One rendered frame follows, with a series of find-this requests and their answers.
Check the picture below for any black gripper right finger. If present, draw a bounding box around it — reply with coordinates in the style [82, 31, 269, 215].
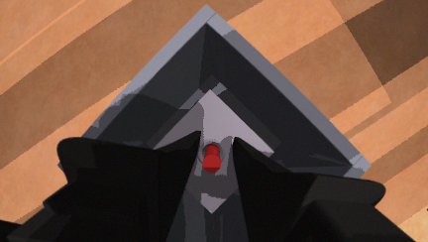
[232, 137, 386, 242]

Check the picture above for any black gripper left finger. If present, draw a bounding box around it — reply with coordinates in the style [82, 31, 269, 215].
[56, 131, 201, 242]

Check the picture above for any dark red peg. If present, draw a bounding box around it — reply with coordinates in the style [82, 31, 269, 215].
[203, 144, 221, 174]

